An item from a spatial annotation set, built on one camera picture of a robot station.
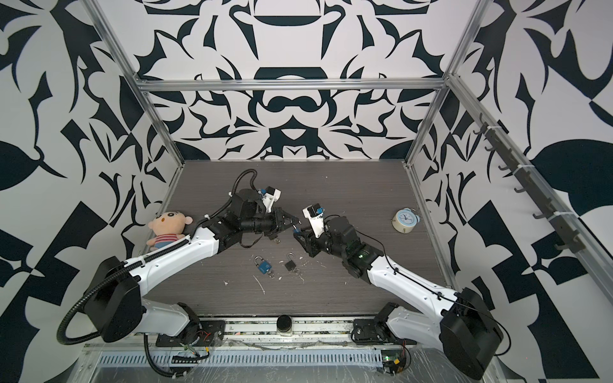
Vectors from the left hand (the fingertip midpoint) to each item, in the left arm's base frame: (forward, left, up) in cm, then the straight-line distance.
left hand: (302, 217), depth 75 cm
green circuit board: (-36, -26, -23) cm, 50 cm away
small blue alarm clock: (+9, -41, -19) cm, 46 cm away
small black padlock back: (+5, +11, -22) cm, 25 cm away
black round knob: (-27, +6, -12) cm, 30 cm away
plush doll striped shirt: (+6, +50, -15) cm, 53 cm away
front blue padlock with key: (-7, +14, -22) cm, 27 cm away
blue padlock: (-3, +2, -4) cm, 5 cm away
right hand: (-3, +1, -4) cm, 5 cm away
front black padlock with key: (-6, +5, -23) cm, 24 cm away
